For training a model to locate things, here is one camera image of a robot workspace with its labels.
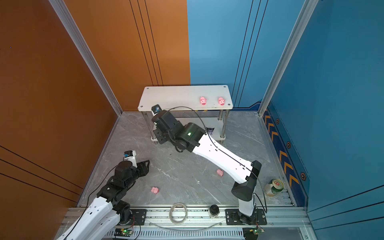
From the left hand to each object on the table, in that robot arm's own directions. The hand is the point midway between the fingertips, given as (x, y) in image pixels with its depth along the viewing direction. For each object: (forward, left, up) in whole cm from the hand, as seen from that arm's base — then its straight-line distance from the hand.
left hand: (146, 160), depth 83 cm
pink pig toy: (-3, -42, -7) cm, 43 cm away
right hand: (+4, -11, +24) cm, 27 cm away
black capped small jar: (-23, -37, -7) cm, 44 cm away
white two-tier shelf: (+18, -33, +25) cm, 45 cm away
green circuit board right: (-31, -57, -9) cm, 65 cm away
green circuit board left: (-32, +5, -11) cm, 34 cm away
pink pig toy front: (-13, -6, -7) cm, 16 cm away
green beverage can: (-14, -66, +2) cm, 68 cm away
